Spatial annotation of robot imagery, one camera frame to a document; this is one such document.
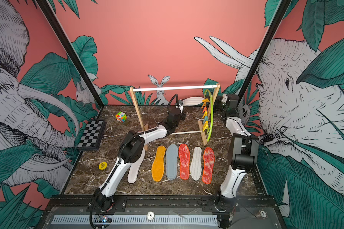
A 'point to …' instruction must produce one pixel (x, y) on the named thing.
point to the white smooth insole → (172, 152)
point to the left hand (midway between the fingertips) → (184, 104)
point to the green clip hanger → (208, 118)
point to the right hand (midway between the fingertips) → (205, 94)
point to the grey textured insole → (196, 168)
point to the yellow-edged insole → (157, 168)
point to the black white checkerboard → (91, 137)
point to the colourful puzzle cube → (121, 117)
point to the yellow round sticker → (102, 165)
